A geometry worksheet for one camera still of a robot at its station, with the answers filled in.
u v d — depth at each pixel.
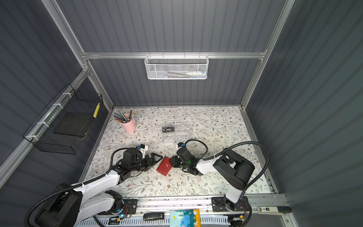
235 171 0.47
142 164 0.73
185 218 0.70
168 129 0.96
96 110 0.83
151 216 0.68
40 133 0.61
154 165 0.75
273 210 0.69
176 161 0.79
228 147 0.49
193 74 0.90
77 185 0.46
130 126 1.02
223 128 1.06
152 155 0.77
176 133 0.99
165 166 0.85
